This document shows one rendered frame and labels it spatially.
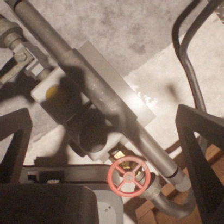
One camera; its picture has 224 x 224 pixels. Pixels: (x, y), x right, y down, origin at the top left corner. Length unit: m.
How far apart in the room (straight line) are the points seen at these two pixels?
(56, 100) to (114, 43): 0.55
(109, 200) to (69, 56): 0.49
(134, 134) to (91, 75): 0.09
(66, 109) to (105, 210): 0.38
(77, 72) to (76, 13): 0.65
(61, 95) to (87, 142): 0.09
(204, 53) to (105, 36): 0.42
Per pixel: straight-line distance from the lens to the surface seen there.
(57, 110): 0.37
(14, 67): 0.38
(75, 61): 0.25
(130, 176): 0.34
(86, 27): 0.86
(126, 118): 0.25
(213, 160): 0.84
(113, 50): 0.83
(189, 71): 0.85
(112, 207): 0.65
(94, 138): 0.32
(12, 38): 0.42
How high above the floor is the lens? 0.81
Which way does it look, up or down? 85 degrees down
